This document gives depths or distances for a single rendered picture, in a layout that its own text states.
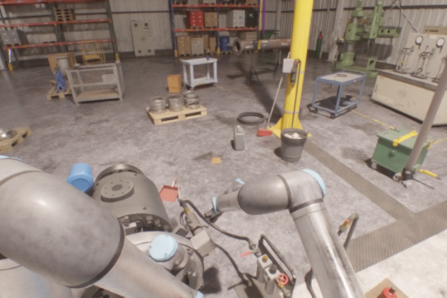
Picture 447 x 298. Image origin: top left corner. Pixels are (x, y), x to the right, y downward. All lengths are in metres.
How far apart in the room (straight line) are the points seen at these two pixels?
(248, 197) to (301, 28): 3.61
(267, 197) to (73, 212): 0.54
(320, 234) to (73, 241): 0.62
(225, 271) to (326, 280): 1.57
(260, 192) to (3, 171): 0.61
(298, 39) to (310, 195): 3.56
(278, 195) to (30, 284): 0.60
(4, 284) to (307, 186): 0.73
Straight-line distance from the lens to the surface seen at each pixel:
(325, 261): 0.77
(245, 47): 7.81
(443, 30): 11.43
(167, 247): 0.86
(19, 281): 0.52
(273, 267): 1.71
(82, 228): 0.36
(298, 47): 4.19
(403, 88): 6.74
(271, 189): 0.74
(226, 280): 2.23
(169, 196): 3.03
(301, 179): 0.79
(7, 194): 0.38
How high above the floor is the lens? 1.90
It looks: 29 degrees down
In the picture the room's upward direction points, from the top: 1 degrees counter-clockwise
